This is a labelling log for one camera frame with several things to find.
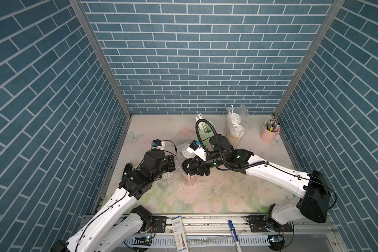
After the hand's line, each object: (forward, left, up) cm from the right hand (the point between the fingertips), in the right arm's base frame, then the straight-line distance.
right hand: (189, 168), depth 69 cm
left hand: (+5, +6, -1) cm, 8 cm away
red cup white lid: (+9, +2, -4) cm, 10 cm away
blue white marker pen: (-23, -23, -22) cm, 39 cm away
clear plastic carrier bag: (+37, -25, -4) cm, 45 cm away
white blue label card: (-23, +3, -21) cm, 31 cm away
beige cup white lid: (+26, -24, -3) cm, 35 cm away
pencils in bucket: (+36, -47, -7) cm, 60 cm away
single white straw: (+44, -22, 0) cm, 49 cm away
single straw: (-2, +1, -4) cm, 4 cm away
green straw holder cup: (+33, -6, -12) cm, 36 cm away
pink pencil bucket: (+34, -47, -15) cm, 60 cm away
